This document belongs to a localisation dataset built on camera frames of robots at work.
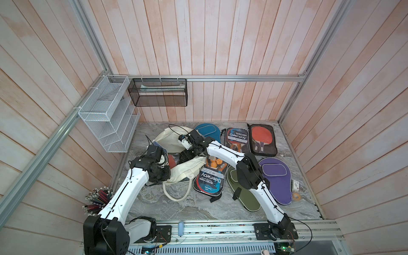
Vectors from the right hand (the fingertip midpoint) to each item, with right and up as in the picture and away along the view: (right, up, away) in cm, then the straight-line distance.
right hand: (184, 154), depth 97 cm
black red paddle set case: (-6, -3, -4) cm, 8 cm away
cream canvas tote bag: (-8, +10, -8) cm, 15 cm away
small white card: (+64, -17, -9) cm, 67 cm away
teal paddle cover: (+17, +16, +13) cm, 27 cm away
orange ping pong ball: (+63, -22, -12) cm, 68 cm away
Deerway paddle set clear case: (+35, +10, +11) cm, 38 cm away
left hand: (-7, -10, -17) cm, 21 cm away
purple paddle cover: (+56, -12, -7) cm, 58 cm away
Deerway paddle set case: (+16, -14, -9) cm, 23 cm away
